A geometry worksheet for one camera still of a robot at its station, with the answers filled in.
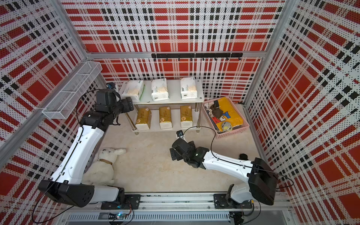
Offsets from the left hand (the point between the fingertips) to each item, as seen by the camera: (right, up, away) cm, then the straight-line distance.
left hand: (126, 102), depth 74 cm
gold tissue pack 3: (+32, -8, +22) cm, 39 cm away
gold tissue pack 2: (+18, -11, +19) cm, 28 cm away
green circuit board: (-2, -58, -4) cm, 58 cm away
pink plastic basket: (+60, -8, +28) cm, 67 cm away
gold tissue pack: (+3, -10, +20) cm, 23 cm away
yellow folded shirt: (+66, -9, +28) cm, 72 cm away
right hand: (+29, -26, +7) cm, 40 cm away
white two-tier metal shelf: (+20, -1, +1) cm, 20 cm away
